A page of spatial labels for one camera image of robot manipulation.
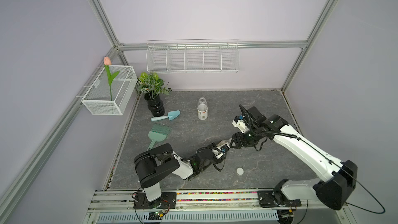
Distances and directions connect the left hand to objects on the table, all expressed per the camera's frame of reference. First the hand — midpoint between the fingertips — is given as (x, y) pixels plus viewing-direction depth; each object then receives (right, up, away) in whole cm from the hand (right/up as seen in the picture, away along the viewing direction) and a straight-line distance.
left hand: (223, 144), depth 84 cm
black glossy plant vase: (-43, +22, +15) cm, 50 cm away
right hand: (+4, +3, -9) cm, 11 cm away
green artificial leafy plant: (-43, +35, +9) cm, 56 cm away
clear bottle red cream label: (-1, +3, -4) cm, 5 cm away
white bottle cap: (+9, -14, -2) cm, 16 cm away
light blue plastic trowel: (-33, +15, +21) cm, 42 cm away
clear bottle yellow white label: (-12, +20, +16) cm, 28 cm away
